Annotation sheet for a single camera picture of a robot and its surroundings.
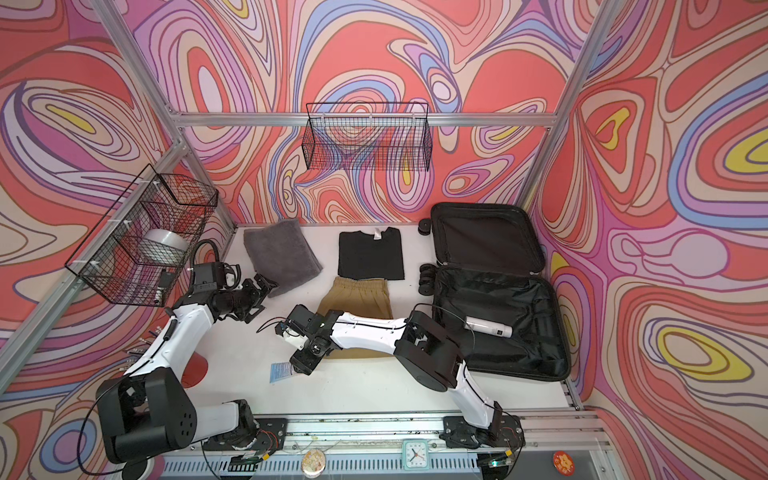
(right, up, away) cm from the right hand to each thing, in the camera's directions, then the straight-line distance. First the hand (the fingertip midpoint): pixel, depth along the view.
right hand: (308, 366), depth 83 cm
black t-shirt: (+13, +31, +28) cm, 44 cm away
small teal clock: (+29, -15, -14) cm, 36 cm away
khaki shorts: (+16, +18, +12) cm, 27 cm away
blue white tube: (-8, -1, 0) cm, 8 cm away
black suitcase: (+59, +12, +9) cm, 61 cm away
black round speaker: (-34, -17, -17) cm, 41 cm away
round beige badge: (+5, -17, -14) cm, 23 cm away
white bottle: (+53, +9, +6) cm, 54 cm away
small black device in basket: (-33, +26, -9) cm, 43 cm away
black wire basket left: (-41, +30, -16) cm, 53 cm away
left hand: (-11, +21, +3) cm, 24 cm away
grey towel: (-16, +31, +25) cm, 43 cm away
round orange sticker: (+64, -17, -14) cm, 67 cm away
